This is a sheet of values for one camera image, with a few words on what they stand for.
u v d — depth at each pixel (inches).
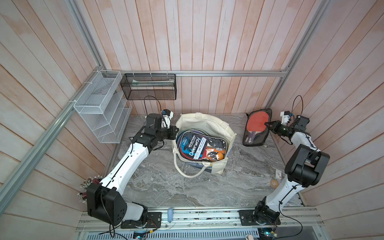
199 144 32.1
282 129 32.2
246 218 28.8
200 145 32.1
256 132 37.4
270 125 34.9
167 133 26.8
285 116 33.1
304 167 20.9
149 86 40.9
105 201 15.4
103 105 27.0
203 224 28.8
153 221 28.8
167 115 27.9
